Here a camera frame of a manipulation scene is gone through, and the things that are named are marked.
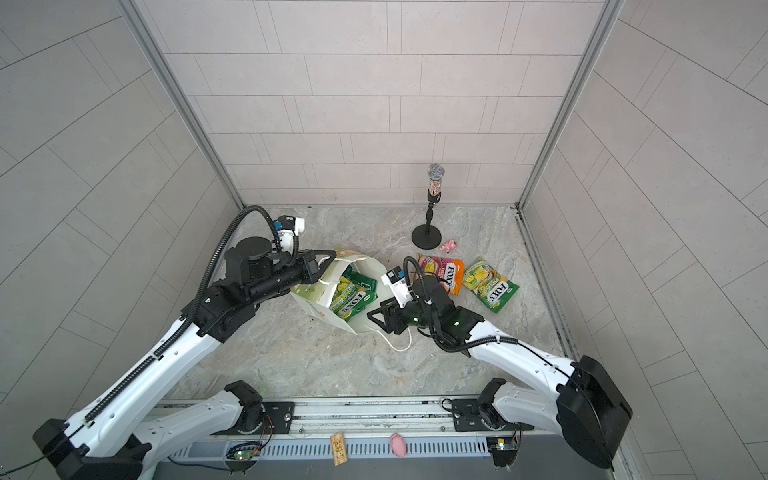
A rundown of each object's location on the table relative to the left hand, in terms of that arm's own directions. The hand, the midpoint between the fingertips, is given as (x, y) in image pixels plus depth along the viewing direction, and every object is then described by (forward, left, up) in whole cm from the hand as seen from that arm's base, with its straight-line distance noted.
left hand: (343, 254), depth 64 cm
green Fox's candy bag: (+7, -41, -29) cm, 51 cm away
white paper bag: (+5, +2, -25) cm, 25 cm away
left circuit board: (-34, +22, -28) cm, 49 cm away
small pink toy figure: (+24, -30, -30) cm, 48 cm away
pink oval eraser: (-32, -12, -29) cm, 45 cm away
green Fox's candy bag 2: (+3, -2, -24) cm, 24 cm away
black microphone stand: (+30, -22, -32) cm, 49 cm away
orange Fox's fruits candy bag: (+13, -28, -29) cm, 42 cm away
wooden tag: (-32, +1, -29) cm, 44 cm away
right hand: (-6, -6, -17) cm, 20 cm away
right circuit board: (-33, -37, -31) cm, 58 cm away
